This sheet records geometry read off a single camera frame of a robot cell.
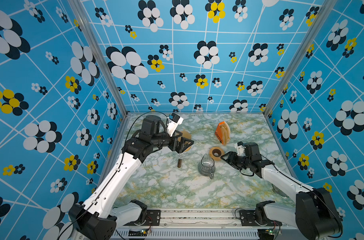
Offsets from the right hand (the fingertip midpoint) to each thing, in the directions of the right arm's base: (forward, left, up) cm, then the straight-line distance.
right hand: (224, 159), depth 87 cm
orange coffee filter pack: (+19, -2, +1) cm, 19 cm away
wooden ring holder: (+8, +3, -6) cm, 11 cm away
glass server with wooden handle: (+6, +26, -7) cm, 28 cm away
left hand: (-2, +21, +25) cm, 32 cm away
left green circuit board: (-35, +46, -9) cm, 58 cm away
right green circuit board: (-35, -17, -8) cm, 40 cm away
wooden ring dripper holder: (-9, +21, +26) cm, 35 cm away
